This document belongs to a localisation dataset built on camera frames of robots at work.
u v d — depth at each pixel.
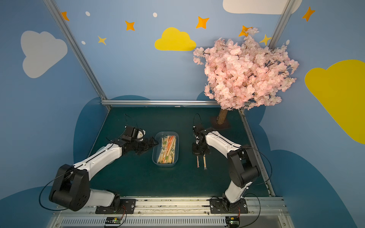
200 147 0.77
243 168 0.47
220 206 0.75
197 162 0.86
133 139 0.72
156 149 0.95
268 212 0.73
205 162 0.91
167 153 0.93
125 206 0.74
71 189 0.42
